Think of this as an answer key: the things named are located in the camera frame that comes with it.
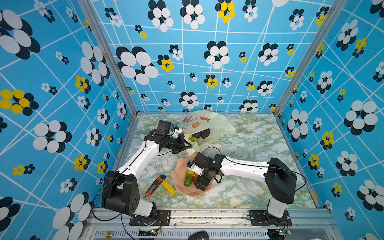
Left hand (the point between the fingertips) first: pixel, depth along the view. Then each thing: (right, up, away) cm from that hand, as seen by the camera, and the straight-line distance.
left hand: (193, 145), depth 80 cm
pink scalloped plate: (-9, -18, +6) cm, 21 cm away
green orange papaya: (-2, -19, +3) cm, 20 cm away
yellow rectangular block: (-12, -25, +2) cm, 28 cm away
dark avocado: (+8, +5, +23) cm, 25 cm away
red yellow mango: (+1, -15, -4) cm, 16 cm away
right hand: (+5, -20, +4) cm, 21 cm away
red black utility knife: (-21, -23, +3) cm, 32 cm away
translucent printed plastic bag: (+5, +9, +9) cm, 14 cm away
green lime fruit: (0, +2, +17) cm, 17 cm away
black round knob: (+5, -39, -12) cm, 42 cm away
